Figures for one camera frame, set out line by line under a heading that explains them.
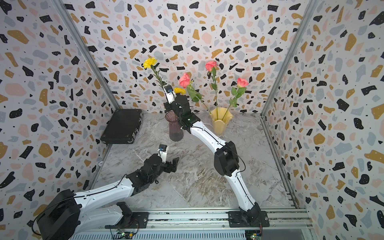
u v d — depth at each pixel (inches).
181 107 25.6
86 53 33.5
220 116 39.0
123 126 41.9
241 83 33.7
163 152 28.2
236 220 28.8
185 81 30.6
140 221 28.8
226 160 22.7
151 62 27.6
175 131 43.1
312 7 27.9
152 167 25.6
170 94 28.1
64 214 15.8
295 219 30.0
